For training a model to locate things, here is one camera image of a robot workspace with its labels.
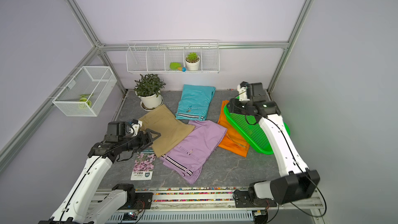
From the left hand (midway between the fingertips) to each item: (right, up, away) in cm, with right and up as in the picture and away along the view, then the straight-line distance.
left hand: (156, 139), depth 74 cm
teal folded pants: (+16, +19, +37) cm, 45 cm away
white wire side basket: (-37, +30, +13) cm, 49 cm away
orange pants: (+41, -4, +15) cm, 43 cm away
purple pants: (+13, -14, +10) cm, 22 cm away
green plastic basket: (+53, +1, +22) cm, 57 cm away
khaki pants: (+4, 0, +21) cm, 22 cm away
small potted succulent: (+16, +43, +17) cm, 48 cm away
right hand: (+38, +17, +2) cm, 41 cm away
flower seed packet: (-10, -17, +10) cm, 22 cm away
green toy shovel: (+5, +42, +27) cm, 50 cm away
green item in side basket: (-36, +19, 0) cm, 40 cm away
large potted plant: (-12, +26, +21) cm, 36 cm away
